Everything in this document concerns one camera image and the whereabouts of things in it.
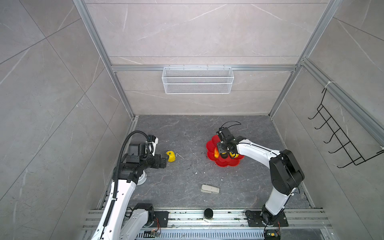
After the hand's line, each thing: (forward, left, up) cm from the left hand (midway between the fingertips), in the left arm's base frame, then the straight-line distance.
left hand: (158, 152), depth 75 cm
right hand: (+13, -37, -14) cm, 42 cm away
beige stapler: (-14, -26, -17) cm, 34 cm away
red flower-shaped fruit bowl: (+13, -30, -18) cm, 37 cm away
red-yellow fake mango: (+8, -33, -17) cm, 38 cm away
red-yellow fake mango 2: (+6, -38, -17) cm, 42 cm away
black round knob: (-27, -24, -11) cm, 37 cm away
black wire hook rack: (-10, -85, +11) cm, 87 cm away
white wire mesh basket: (+50, -21, +9) cm, 55 cm away
